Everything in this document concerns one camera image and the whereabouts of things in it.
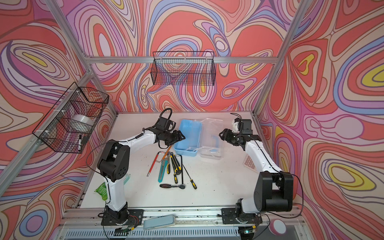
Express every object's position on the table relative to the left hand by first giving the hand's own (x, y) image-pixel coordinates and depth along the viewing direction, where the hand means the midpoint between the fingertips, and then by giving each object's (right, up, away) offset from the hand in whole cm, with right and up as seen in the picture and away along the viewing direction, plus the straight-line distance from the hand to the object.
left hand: (184, 138), depth 95 cm
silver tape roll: (-49, +11, -21) cm, 55 cm away
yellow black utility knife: (-4, -17, -6) cm, 19 cm away
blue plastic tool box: (+13, -1, +5) cm, 14 cm away
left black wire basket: (-53, +9, -24) cm, 59 cm away
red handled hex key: (-19, -14, -1) cm, 24 cm away
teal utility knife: (-13, -18, -4) cm, 22 cm away
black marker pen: (-49, -1, -23) cm, 54 cm away
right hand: (+24, 0, -7) cm, 26 cm away
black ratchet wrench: (0, -26, -13) cm, 29 cm away
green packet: (-44, -27, -14) cm, 54 cm away
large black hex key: (-1, -19, -5) cm, 19 cm away
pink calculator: (+41, -15, -4) cm, 43 cm away
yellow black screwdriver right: (+5, -24, -10) cm, 26 cm away
